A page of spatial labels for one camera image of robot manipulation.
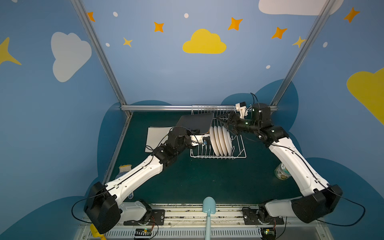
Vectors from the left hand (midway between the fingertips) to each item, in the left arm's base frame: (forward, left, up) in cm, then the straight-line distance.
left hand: (194, 125), depth 75 cm
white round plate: (+1, -11, -15) cm, 18 cm away
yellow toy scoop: (-44, +45, -28) cm, 69 cm away
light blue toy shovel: (-31, -8, -29) cm, 43 cm away
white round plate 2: (-1, -14, -16) cm, 21 cm away
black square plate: (+9, -4, -7) cm, 12 cm away
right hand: (0, -13, +5) cm, 14 cm away
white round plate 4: (+2, -19, -16) cm, 25 cm away
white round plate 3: (+1, -16, -14) cm, 22 cm away
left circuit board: (-42, +24, -33) cm, 59 cm away
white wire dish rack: (0, -8, -24) cm, 26 cm away
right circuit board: (-42, -38, -33) cm, 66 cm away
